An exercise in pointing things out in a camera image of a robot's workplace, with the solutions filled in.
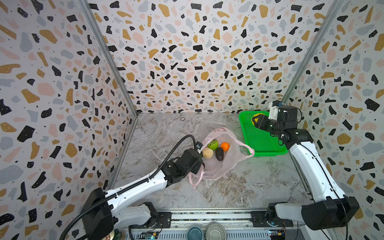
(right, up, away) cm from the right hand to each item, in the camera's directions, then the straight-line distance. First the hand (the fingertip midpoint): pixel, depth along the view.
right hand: (255, 116), depth 75 cm
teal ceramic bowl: (-30, -56, -4) cm, 64 cm away
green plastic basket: (+16, -16, +31) cm, 38 cm away
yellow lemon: (0, -2, -3) cm, 4 cm away
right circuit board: (+10, -57, -3) cm, 58 cm away
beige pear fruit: (-23, -22, +17) cm, 36 cm away
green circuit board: (-52, -56, -5) cm, 77 cm away
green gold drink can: (-62, -50, -13) cm, 81 cm away
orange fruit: (-11, -18, +22) cm, 31 cm away
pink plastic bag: (-19, -31, +16) cm, 40 cm away
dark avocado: (-15, -22, +20) cm, 34 cm away
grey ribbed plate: (-20, -55, -4) cm, 59 cm away
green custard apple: (-19, -17, +21) cm, 33 cm away
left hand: (-29, -21, +3) cm, 36 cm away
